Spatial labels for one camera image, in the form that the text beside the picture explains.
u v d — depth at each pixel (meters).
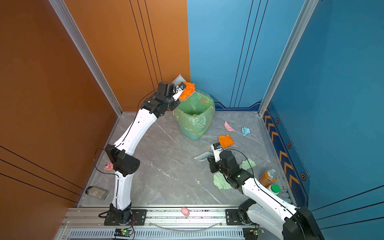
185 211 0.74
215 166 0.72
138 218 0.74
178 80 0.83
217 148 0.71
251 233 0.71
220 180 0.84
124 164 0.50
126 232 0.70
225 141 1.01
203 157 0.86
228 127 1.11
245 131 1.08
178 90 0.71
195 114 0.83
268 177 0.76
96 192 0.77
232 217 0.72
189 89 0.84
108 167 0.88
